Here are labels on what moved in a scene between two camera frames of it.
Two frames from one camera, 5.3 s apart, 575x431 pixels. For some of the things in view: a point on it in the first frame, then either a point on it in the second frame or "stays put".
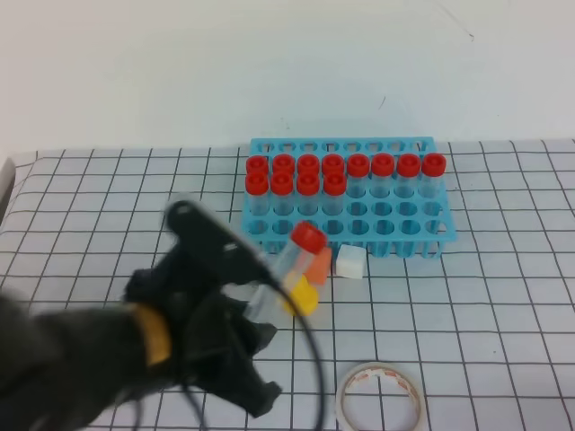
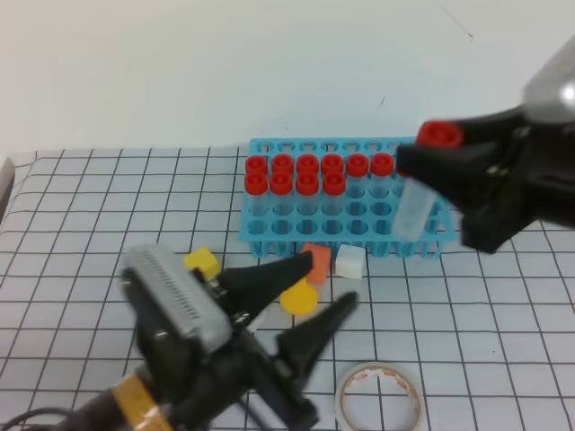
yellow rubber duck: x=305 y=295 stays put
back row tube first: x=257 y=169 stays put
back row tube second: x=283 y=168 stays put
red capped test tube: x=305 y=241 -> x=417 y=202
